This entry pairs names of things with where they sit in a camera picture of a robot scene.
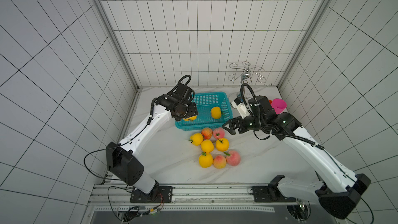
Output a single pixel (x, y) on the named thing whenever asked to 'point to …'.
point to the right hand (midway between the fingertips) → (229, 119)
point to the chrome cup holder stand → (245, 74)
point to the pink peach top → (218, 132)
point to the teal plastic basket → (206, 101)
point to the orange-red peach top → (207, 132)
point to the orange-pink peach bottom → (219, 162)
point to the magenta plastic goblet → (279, 105)
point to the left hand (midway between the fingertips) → (189, 116)
